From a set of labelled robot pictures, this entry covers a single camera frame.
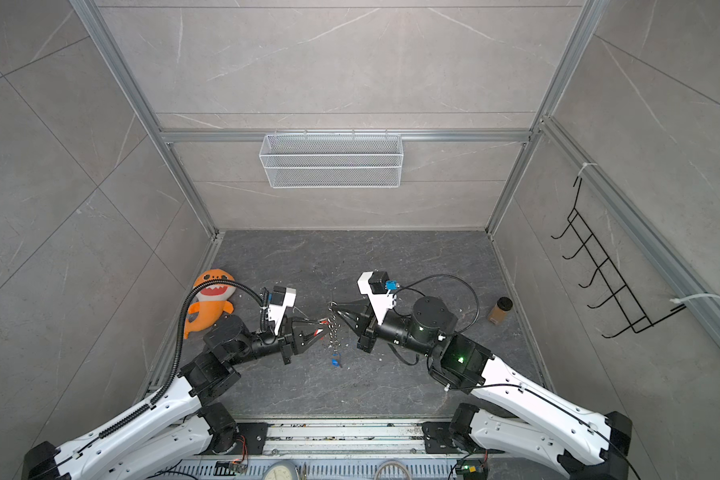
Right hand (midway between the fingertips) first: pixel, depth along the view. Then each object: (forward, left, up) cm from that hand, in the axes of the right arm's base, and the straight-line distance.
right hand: (336, 306), depth 57 cm
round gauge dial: (-24, +14, -31) cm, 42 cm away
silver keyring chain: (-2, +1, -5) cm, 6 cm away
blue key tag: (-4, +2, -20) cm, 20 cm away
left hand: (-1, +2, -6) cm, 7 cm away
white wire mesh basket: (+60, +5, -5) cm, 61 cm away
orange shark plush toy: (+20, +43, -30) cm, 56 cm away
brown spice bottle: (+13, -46, -29) cm, 56 cm away
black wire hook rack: (-3, -60, -4) cm, 60 cm away
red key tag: (-1, +3, -6) cm, 6 cm away
